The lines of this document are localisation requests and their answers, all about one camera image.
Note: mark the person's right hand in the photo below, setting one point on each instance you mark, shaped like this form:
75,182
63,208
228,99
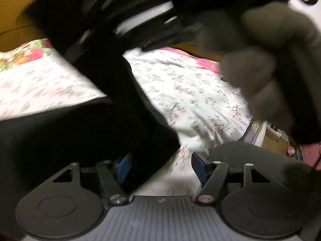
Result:
263,67

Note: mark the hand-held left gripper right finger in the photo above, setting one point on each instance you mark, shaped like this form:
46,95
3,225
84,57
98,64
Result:
199,167

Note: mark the pink printed bag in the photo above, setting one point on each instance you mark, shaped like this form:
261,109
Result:
309,153

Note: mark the white floral bed sheet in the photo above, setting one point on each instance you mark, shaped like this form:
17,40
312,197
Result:
188,93

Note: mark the black pants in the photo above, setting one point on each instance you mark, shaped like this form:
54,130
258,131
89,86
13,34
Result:
87,130

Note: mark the cardboard box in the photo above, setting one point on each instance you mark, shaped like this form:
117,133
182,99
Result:
274,139

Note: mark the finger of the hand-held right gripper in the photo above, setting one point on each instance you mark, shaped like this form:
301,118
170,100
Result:
85,40

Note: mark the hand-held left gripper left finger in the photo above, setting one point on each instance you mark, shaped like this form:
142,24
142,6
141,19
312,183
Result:
124,166

